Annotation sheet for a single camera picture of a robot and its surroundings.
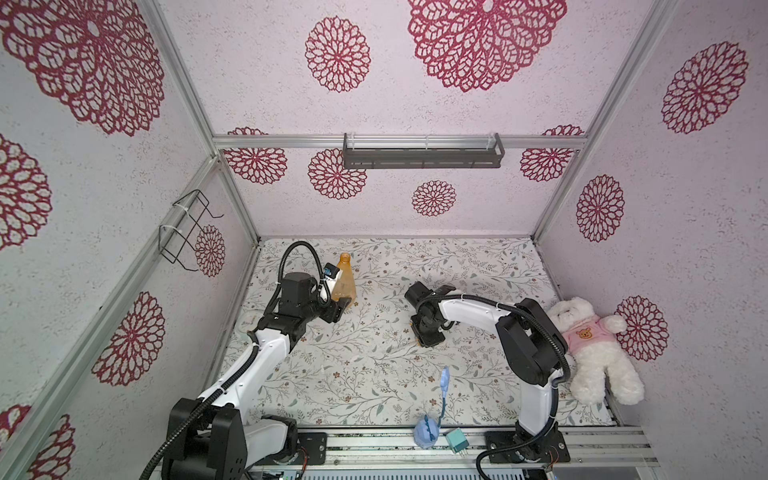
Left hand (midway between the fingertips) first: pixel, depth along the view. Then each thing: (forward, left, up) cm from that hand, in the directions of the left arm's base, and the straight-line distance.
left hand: (337, 294), depth 85 cm
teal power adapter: (-35, -32, -12) cm, 49 cm away
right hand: (-5, -21, -15) cm, 27 cm away
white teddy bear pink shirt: (-10, -71, -7) cm, 72 cm away
